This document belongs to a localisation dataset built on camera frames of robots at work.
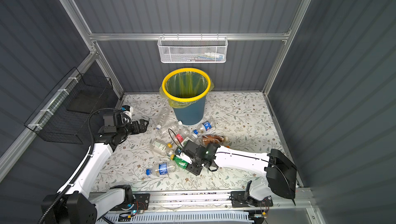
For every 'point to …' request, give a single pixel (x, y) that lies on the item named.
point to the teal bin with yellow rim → (193, 114)
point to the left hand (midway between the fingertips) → (140, 123)
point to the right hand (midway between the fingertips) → (192, 165)
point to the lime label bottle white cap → (193, 137)
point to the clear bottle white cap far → (164, 115)
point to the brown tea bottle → (214, 139)
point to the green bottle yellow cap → (180, 162)
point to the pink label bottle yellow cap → (178, 139)
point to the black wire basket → (65, 115)
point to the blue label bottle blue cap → (162, 169)
